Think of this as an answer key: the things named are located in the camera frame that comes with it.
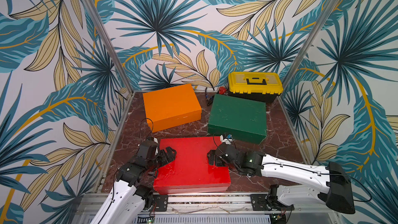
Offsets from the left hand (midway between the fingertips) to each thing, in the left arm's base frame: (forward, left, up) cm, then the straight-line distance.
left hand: (170, 158), depth 76 cm
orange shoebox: (+30, +3, +3) cm, 30 cm away
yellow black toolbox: (+48, -53, +5) cm, 72 cm away
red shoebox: (-6, -10, +2) cm, 12 cm away
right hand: (+1, -21, +1) cm, 21 cm away
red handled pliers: (+56, -31, -8) cm, 65 cm away
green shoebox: (+24, -41, +1) cm, 47 cm away
